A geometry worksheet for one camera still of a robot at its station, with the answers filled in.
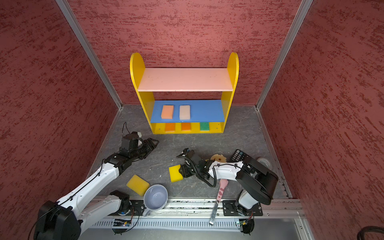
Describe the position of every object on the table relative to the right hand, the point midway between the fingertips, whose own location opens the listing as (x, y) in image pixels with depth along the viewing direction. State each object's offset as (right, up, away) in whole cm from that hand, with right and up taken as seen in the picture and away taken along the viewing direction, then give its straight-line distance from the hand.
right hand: (181, 174), depth 84 cm
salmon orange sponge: (-10, +36, +10) cm, 39 cm away
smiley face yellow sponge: (+23, +8, +5) cm, 25 cm away
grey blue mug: (-13, -10, -7) cm, 18 cm away
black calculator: (+36, +9, +8) cm, 37 cm away
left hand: (-14, +16, -1) cm, 21 cm away
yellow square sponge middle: (-4, 0, -1) cm, 4 cm away
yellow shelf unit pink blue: (-1, +47, +35) cm, 58 cm away
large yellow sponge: (-23, -4, -5) cm, 24 cm away
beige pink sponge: (+1, +36, +10) cm, 38 cm away
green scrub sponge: (+14, +26, +22) cm, 37 cm away
